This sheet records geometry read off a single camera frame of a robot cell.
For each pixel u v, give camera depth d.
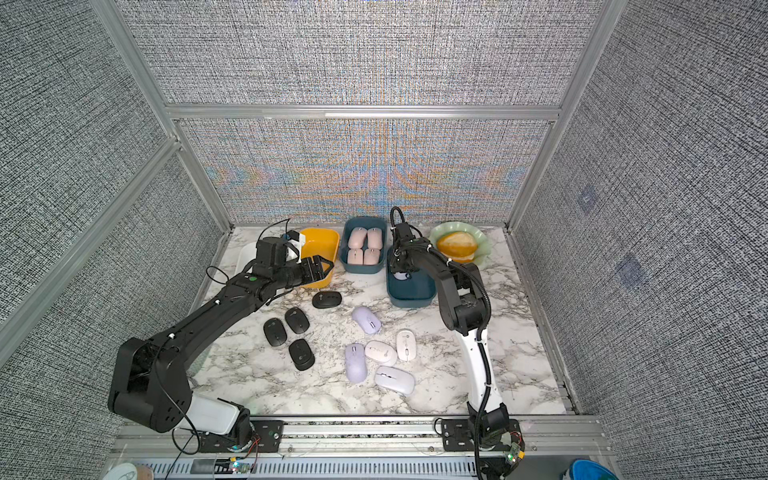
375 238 1.11
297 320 0.92
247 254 1.06
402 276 0.99
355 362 0.82
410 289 1.07
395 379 0.82
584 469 0.62
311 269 0.75
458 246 1.05
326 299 0.96
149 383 0.42
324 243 1.12
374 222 1.13
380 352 0.85
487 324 0.58
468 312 0.61
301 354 0.85
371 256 1.04
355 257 1.06
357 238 1.13
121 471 0.64
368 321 0.90
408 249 0.78
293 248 0.69
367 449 0.73
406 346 0.86
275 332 0.90
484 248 1.09
